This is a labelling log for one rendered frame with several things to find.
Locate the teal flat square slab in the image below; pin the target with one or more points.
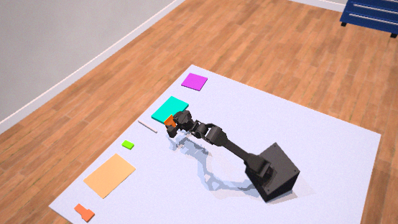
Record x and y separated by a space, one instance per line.
170 106

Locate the orange plate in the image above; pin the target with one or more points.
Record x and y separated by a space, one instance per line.
170 121

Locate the flat magenta square tile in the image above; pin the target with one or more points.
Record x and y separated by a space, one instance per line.
193 81

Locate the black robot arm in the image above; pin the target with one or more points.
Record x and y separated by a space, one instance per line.
219 138

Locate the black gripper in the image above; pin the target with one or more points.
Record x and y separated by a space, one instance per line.
172 131

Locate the light orange flat rectangular sheet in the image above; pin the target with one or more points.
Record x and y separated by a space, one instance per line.
109 175

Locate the green flat block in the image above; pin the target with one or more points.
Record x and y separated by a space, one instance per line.
127 144

